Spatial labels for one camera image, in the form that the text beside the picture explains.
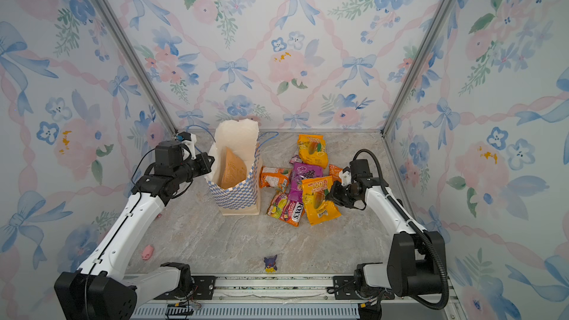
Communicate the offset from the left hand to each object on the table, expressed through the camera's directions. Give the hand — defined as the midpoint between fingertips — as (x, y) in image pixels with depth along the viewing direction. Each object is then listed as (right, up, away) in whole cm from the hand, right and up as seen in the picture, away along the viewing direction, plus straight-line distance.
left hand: (214, 155), depth 77 cm
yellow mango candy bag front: (+37, -21, +6) cm, 43 cm away
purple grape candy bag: (+31, -7, +20) cm, 38 cm away
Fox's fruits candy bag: (+23, -22, +13) cm, 34 cm away
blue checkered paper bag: (+6, +8, +16) cm, 18 cm away
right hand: (+41, -15, +8) cm, 44 cm away
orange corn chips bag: (+47, -8, +23) cm, 52 cm away
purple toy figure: (+20, -37, -3) cm, 42 cm away
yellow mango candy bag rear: (+37, +2, +26) cm, 45 cm away
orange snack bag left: (+20, -10, +19) cm, 29 cm away
